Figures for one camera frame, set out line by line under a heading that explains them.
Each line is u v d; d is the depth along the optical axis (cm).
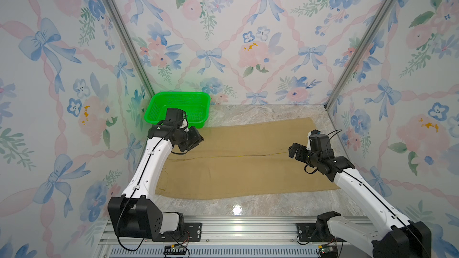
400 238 39
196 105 113
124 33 84
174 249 73
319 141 62
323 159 60
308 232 73
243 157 96
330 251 73
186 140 66
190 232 73
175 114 61
